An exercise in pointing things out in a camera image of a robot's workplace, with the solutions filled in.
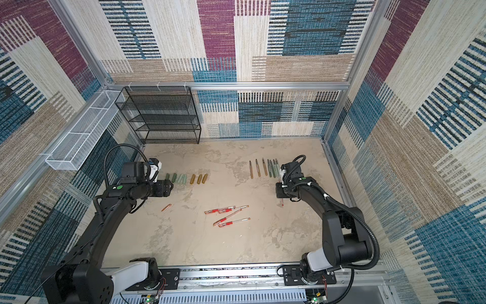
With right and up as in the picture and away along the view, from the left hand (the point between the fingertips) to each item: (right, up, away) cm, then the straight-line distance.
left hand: (163, 182), depth 82 cm
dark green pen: (+48, +4, +24) cm, 54 cm away
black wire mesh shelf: (-14, +35, +29) cm, 48 cm away
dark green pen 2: (+50, +2, +23) cm, 55 cm away
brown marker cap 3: (+13, -1, +21) cm, 24 cm away
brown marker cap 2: (+10, -1, +21) cm, 23 cm away
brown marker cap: (+7, -1, +21) cm, 22 cm away
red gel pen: (+52, -10, +8) cm, 53 cm away
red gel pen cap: (-2, -13, +12) cm, 18 cm away
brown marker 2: (+42, +2, +24) cm, 48 cm away
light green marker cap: (0, 0, +22) cm, 22 cm away
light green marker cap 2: (+3, -2, +20) cm, 20 cm away
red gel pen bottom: (+29, -19, +6) cm, 35 cm away
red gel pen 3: (+28, -14, +10) cm, 33 cm away
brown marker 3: (+46, +5, +27) cm, 53 cm away
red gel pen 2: (+21, -15, +10) cm, 28 cm away
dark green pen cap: (-3, 0, +22) cm, 22 cm away
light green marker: (+53, +4, +24) cm, 58 cm away
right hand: (+52, -6, +9) cm, 53 cm away
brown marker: (+38, +4, +26) cm, 46 cm away
